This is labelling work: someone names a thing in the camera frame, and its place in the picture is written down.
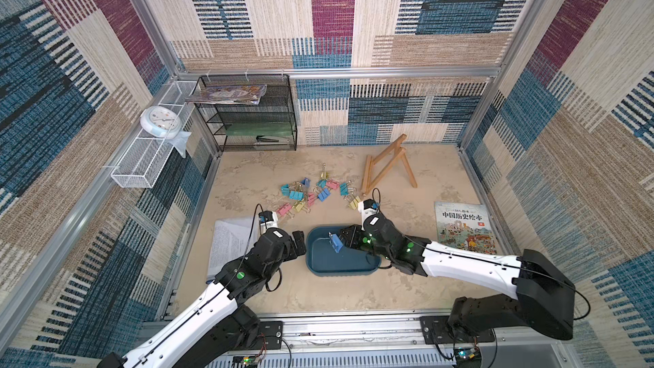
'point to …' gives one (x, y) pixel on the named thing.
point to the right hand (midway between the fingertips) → (338, 229)
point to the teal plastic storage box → (323, 260)
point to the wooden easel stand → (398, 143)
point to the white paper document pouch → (232, 238)
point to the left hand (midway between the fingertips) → (292, 235)
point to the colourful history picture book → (465, 226)
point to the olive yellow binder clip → (324, 175)
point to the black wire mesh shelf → (268, 125)
